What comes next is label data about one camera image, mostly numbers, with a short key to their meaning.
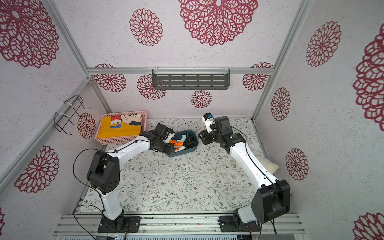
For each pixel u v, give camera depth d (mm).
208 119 700
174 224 751
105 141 1027
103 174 492
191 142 990
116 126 1066
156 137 695
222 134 603
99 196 532
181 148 977
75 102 815
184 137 1030
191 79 917
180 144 992
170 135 851
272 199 408
